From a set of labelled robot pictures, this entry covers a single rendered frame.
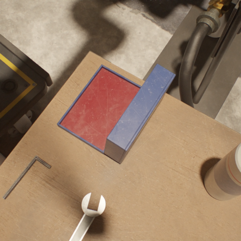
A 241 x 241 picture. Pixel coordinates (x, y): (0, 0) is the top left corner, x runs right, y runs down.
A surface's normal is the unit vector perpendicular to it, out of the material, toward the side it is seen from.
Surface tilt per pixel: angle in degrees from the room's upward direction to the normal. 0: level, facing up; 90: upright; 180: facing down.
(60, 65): 0
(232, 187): 90
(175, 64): 0
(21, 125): 90
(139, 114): 6
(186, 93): 56
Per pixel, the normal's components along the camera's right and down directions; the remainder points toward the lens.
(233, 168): -0.97, 0.22
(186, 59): -0.48, 0.07
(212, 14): 0.13, -0.28
